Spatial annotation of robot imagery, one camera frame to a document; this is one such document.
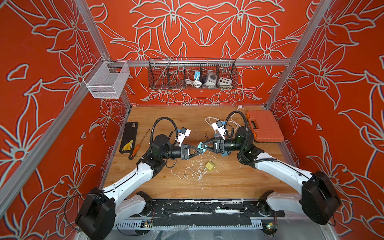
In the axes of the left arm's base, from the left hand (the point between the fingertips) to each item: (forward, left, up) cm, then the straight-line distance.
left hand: (201, 152), depth 66 cm
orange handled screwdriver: (+11, +41, -22) cm, 48 cm away
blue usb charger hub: (-2, -10, +3) cm, 11 cm away
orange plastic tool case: (+34, -44, -20) cm, 59 cm away
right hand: (0, 0, +2) cm, 2 cm away
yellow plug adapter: (+4, -6, -23) cm, 24 cm away
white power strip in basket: (+47, -5, +8) cm, 48 cm away
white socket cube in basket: (+49, -14, +5) cm, 51 cm away
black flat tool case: (+18, +47, -22) cm, 55 cm away
